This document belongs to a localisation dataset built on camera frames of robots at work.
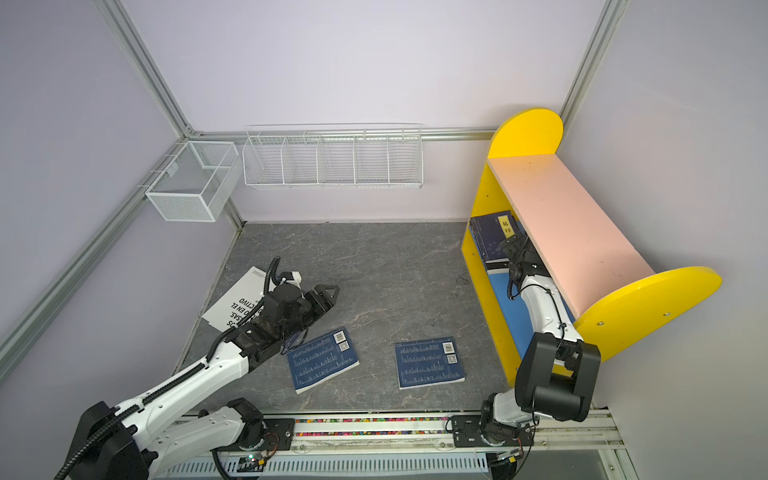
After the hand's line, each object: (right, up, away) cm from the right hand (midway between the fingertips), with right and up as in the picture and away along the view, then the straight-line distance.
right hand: (519, 247), depth 87 cm
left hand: (-52, -14, -7) cm, 55 cm away
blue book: (-6, +5, +7) cm, 11 cm away
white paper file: (-86, -17, +7) cm, 88 cm away
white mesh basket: (-102, +20, +9) cm, 104 cm away
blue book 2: (-57, -32, -2) cm, 66 cm away
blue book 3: (-27, -33, -2) cm, 43 cm away
